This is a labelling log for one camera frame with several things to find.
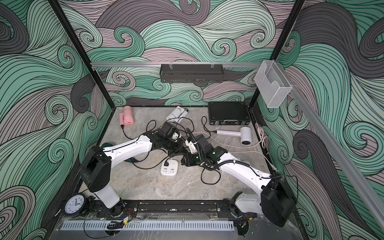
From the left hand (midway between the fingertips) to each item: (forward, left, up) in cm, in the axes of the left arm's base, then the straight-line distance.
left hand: (189, 151), depth 79 cm
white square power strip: (-4, +12, -12) cm, 17 cm away
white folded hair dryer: (+35, +9, -10) cm, 37 cm away
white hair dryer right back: (+18, -38, -9) cm, 43 cm away
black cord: (-5, -17, -15) cm, 23 cm away
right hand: (-6, +4, -2) cm, 7 cm away
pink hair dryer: (+34, +48, -11) cm, 59 cm away
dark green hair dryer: (+9, +53, -9) cm, 55 cm away
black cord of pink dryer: (+27, +32, -14) cm, 44 cm away
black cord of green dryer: (-4, +22, -14) cm, 27 cm away
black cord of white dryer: (+37, +4, -14) cm, 40 cm away
